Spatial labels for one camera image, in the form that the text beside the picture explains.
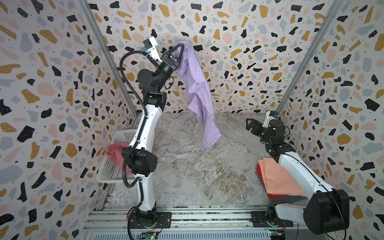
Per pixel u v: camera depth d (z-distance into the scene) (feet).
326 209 1.32
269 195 2.58
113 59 3.00
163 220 2.40
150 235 2.30
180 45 1.83
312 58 2.90
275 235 2.35
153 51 1.81
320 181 1.50
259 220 2.42
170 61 1.77
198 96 2.25
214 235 2.55
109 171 2.82
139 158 1.65
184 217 2.51
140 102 1.77
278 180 2.72
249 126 2.47
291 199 2.51
